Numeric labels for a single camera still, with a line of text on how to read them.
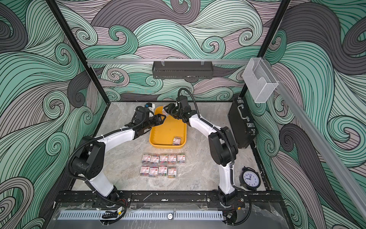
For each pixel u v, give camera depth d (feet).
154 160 2.81
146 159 2.81
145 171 2.67
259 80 2.56
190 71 3.11
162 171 2.67
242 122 2.73
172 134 3.18
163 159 2.81
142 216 2.08
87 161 1.52
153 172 2.67
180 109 2.38
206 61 3.05
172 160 2.81
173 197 2.48
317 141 1.73
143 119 2.12
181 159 2.81
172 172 2.62
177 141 3.05
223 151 1.68
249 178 2.55
